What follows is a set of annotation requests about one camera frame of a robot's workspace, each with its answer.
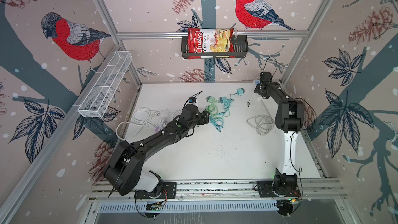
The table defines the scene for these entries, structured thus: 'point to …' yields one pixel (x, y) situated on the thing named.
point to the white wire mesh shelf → (98, 103)
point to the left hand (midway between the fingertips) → (204, 113)
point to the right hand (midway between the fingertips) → (259, 91)
